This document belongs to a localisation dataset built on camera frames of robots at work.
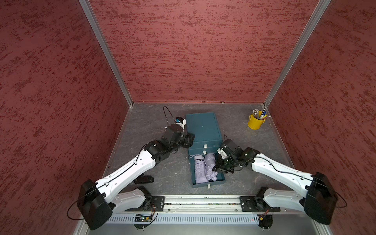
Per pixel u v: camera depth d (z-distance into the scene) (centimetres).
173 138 58
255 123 103
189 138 66
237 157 61
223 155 72
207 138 73
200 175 79
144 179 83
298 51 88
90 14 73
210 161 82
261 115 101
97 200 38
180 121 67
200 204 76
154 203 74
